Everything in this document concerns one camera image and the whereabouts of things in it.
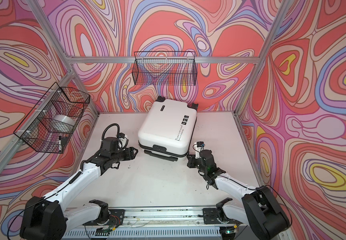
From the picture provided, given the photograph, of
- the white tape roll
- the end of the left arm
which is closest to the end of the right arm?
the end of the left arm

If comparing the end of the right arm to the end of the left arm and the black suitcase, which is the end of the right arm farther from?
the end of the left arm

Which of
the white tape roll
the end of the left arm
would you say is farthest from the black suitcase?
the white tape roll

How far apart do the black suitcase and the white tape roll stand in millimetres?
338

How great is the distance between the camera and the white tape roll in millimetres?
708

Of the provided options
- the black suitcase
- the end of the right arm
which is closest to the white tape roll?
the black suitcase

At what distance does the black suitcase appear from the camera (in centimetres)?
82

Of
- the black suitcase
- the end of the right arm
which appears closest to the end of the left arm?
the black suitcase

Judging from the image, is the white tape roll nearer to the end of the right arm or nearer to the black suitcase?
the black suitcase

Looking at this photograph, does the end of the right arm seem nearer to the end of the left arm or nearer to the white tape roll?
the end of the left arm

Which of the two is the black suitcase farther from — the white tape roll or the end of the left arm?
the white tape roll

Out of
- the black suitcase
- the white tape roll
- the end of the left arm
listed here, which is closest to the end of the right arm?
the black suitcase
